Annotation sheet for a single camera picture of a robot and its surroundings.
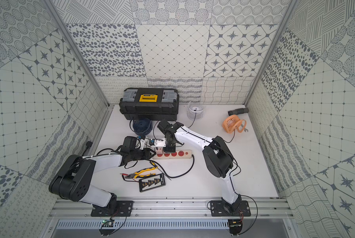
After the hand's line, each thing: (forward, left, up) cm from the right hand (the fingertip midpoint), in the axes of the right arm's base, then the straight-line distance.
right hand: (170, 147), depth 90 cm
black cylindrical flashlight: (+34, -50, -3) cm, 60 cm away
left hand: (-1, +13, -3) cm, 13 cm away
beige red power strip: (-3, -5, -4) cm, 7 cm away
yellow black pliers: (-16, +19, -5) cm, 25 cm away
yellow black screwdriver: (-9, +9, -6) cm, 14 cm away
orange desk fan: (+15, -39, +4) cm, 42 cm away
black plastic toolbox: (+27, +11, +12) cm, 31 cm away
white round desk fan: (+30, -20, +1) cm, 36 cm away
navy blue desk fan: (+16, +21, +1) cm, 26 cm away
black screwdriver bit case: (-19, +10, -5) cm, 22 cm away
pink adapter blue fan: (-5, +5, +5) cm, 9 cm away
